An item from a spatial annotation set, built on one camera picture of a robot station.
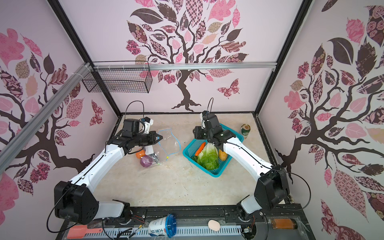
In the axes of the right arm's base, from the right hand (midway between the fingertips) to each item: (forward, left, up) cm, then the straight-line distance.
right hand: (198, 128), depth 82 cm
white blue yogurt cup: (-44, +15, -12) cm, 49 cm away
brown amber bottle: (-44, -40, -19) cm, 62 cm away
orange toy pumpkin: (-8, +35, -14) cm, 38 cm away
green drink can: (+9, -32, -13) cm, 36 cm away
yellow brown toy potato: (-8, -15, -17) cm, 24 cm away
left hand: (-5, +20, -2) cm, 21 cm away
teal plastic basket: (-3, +3, -17) cm, 18 cm away
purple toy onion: (-11, +32, -17) cm, 37 cm away
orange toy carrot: (-2, -1, -19) cm, 19 cm away
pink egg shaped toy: (-44, -7, -20) cm, 49 cm away
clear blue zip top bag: (-3, +18, -12) cm, 22 cm away
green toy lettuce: (-12, -5, -13) cm, 18 cm away
